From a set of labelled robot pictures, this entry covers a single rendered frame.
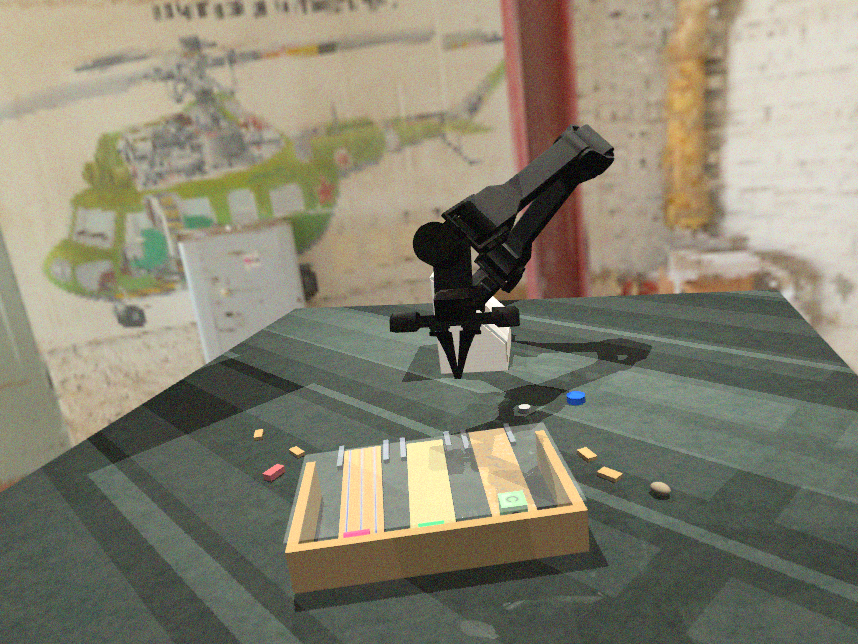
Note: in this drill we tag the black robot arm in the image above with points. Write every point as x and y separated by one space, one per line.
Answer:
486 219

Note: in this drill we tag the pink rectangular block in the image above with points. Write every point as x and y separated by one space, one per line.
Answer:
273 472

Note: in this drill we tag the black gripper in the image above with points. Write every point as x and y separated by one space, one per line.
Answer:
506 316

